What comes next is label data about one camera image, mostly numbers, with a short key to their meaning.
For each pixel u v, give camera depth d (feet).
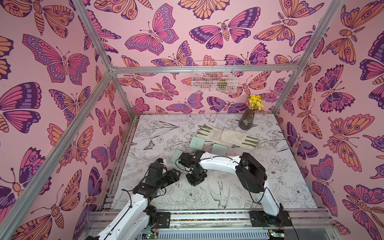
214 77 3.13
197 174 2.44
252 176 1.69
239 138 3.42
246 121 3.46
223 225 2.40
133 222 1.86
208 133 3.57
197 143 3.28
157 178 2.13
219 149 3.25
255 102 3.04
